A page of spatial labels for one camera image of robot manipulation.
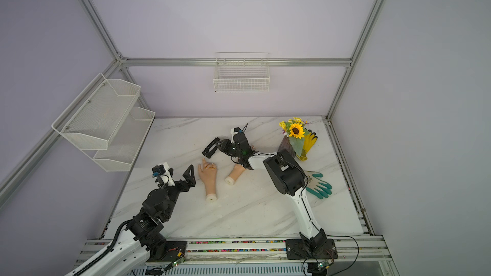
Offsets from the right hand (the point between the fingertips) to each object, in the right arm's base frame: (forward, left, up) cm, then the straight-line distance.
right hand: (217, 145), depth 99 cm
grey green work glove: (-22, -49, -5) cm, 54 cm away
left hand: (-20, +11, +10) cm, 25 cm away
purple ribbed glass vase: (-9, -34, +12) cm, 37 cm away
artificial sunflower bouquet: (-5, -38, +17) cm, 42 cm away
